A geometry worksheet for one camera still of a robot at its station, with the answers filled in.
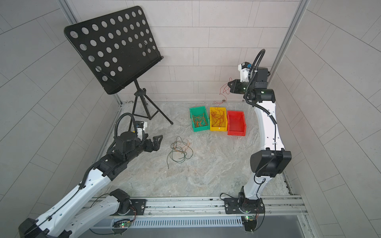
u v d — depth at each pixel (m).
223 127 0.98
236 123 1.02
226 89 0.74
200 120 1.02
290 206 0.72
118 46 0.63
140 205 0.72
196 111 1.06
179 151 0.90
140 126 0.62
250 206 0.66
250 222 0.69
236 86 0.65
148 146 0.63
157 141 0.64
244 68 0.64
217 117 1.05
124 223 0.65
